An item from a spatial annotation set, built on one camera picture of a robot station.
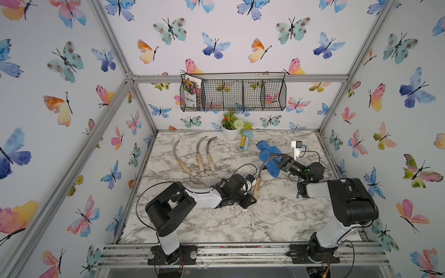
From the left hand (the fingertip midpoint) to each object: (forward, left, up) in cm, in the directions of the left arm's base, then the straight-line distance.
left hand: (256, 199), depth 86 cm
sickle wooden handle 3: (+29, +25, -4) cm, 38 cm away
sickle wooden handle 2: (+30, +31, -3) cm, 44 cm away
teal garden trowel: (+47, 0, -2) cm, 47 cm away
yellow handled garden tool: (+40, +3, -3) cm, 40 cm away
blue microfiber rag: (+9, -6, +16) cm, 20 cm away
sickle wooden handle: (+23, +39, -3) cm, 46 cm away
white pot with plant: (+45, +11, +6) cm, 47 cm away
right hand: (+12, -6, +20) cm, 24 cm away
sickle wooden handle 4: (+7, -1, +9) cm, 11 cm away
